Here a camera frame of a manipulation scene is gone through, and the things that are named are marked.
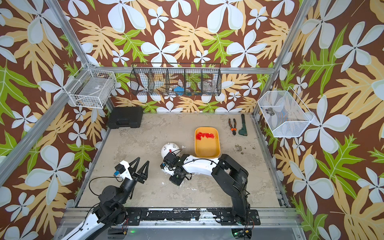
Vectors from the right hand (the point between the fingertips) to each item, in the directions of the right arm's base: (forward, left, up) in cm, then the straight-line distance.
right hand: (174, 179), depth 87 cm
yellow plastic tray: (+25, -21, +1) cm, 33 cm away
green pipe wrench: (+35, -48, +2) cm, 59 cm away
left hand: (+2, +13, +21) cm, 25 cm away
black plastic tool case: (+48, +42, +3) cm, 64 cm away
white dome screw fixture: (+15, +3, +12) cm, 19 cm away
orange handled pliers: (+37, -42, +1) cm, 56 cm away
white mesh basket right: (+28, -63, +26) cm, 74 cm away
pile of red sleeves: (+31, -16, +2) cm, 35 cm away
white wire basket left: (+40, +48, +36) cm, 72 cm away
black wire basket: (+55, +4, +33) cm, 64 cm away
